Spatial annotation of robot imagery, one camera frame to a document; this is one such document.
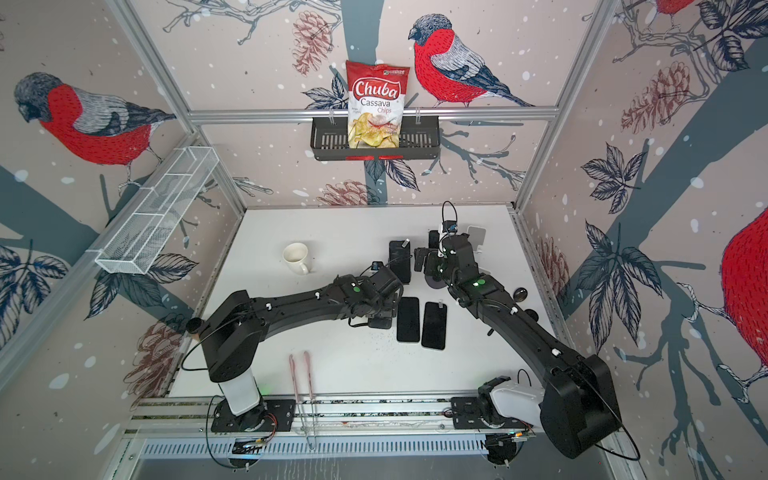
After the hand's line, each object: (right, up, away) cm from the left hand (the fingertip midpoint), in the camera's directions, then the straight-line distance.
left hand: (389, 306), depth 85 cm
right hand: (+11, +15, -2) cm, 19 cm away
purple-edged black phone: (+3, +13, +11) cm, 17 cm away
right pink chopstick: (-23, -14, -4) cm, 27 cm away
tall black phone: (+14, +19, +9) cm, 25 cm away
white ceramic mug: (-32, +13, +13) cm, 37 cm away
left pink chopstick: (-26, -18, -5) cm, 32 cm away
